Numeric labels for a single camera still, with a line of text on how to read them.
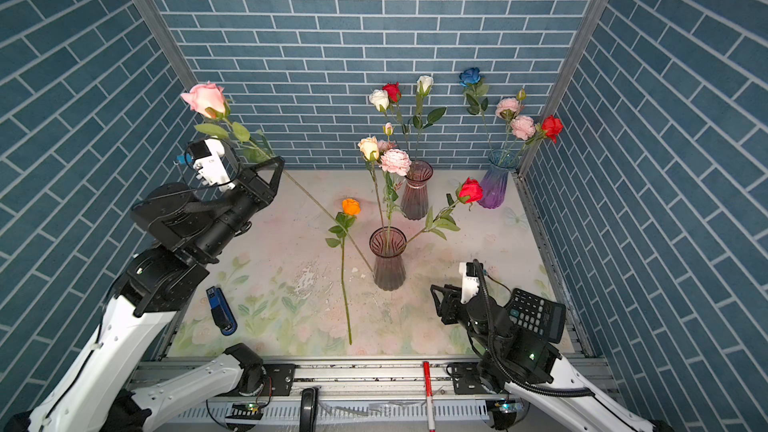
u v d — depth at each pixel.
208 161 0.46
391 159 0.69
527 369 0.51
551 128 0.88
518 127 0.90
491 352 0.53
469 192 0.64
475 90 0.89
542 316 0.83
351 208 1.06
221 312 0.79
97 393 0.36
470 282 0.65
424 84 0.88
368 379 0.75
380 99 0.80
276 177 0.54
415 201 0.99
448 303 0.64
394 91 0.86
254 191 0.45
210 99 0.47
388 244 0.81
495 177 0.99
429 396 0.71
